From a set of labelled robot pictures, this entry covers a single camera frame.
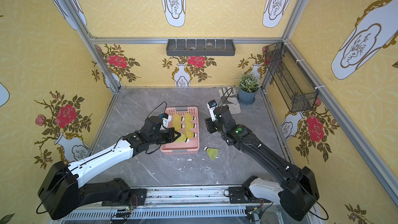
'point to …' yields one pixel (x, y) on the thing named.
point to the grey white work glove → (229, 97)
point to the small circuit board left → (123, 212)
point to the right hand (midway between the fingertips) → (209, 119)
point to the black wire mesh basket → (295, 87)
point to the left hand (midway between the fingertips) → (183, 135)
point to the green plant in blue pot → (249, 85)
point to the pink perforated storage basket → (193, 145)
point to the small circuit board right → (250, 210)
